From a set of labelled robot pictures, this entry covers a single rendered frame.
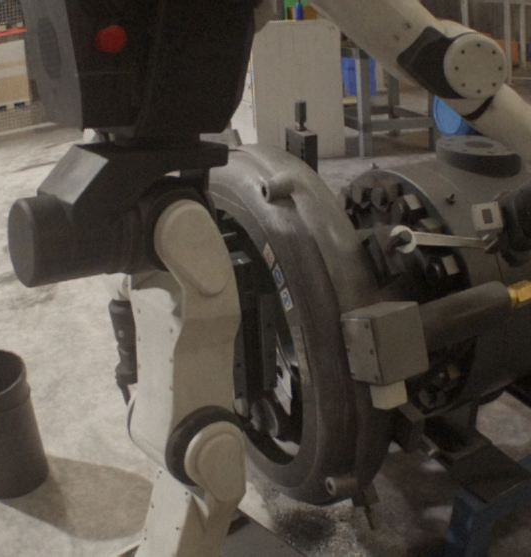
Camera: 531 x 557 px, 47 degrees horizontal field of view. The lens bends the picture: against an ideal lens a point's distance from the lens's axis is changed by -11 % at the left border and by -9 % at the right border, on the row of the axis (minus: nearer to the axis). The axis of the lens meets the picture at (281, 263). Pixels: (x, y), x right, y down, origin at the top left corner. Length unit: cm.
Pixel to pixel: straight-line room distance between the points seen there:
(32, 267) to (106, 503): 119
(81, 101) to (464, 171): 93
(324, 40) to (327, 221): 419
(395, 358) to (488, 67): 44
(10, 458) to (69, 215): 121
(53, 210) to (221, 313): 29
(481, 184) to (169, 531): 94
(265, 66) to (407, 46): 434
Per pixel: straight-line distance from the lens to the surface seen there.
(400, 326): 94
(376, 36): 71
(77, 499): 193
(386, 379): 93
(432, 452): 108
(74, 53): 73
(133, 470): 199
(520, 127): 80
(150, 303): 96
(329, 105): 525
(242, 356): 138
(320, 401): 106
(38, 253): 77
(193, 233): 84
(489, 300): 106
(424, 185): 135
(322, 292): 102
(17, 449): 189
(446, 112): 178
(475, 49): 72
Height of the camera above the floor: 125
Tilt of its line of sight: 22 degrees down
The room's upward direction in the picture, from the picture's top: 3 degrees counter-clockwise
